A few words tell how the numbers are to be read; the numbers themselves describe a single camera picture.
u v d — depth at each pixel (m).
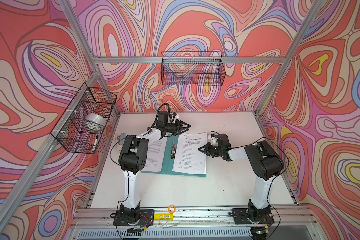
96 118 0.72
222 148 0.80
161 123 0.81
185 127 0.91
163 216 0.72
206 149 0.87
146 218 0.72
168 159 0.93
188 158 0.94
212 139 0.93
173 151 0.96
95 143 0.71
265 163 0.52
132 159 0.56
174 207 0.76
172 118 0.88
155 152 0.98
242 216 0.72
